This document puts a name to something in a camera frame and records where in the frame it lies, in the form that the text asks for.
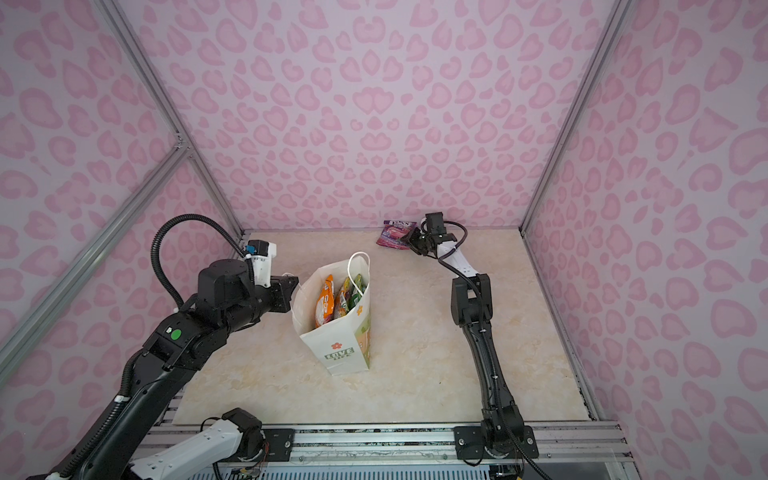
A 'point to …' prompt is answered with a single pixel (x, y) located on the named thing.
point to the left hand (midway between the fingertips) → (299, 278)
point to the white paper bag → (342, 343)
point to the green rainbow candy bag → (356, 292)
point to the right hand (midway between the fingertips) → (406, 238)
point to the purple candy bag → (393, 232)
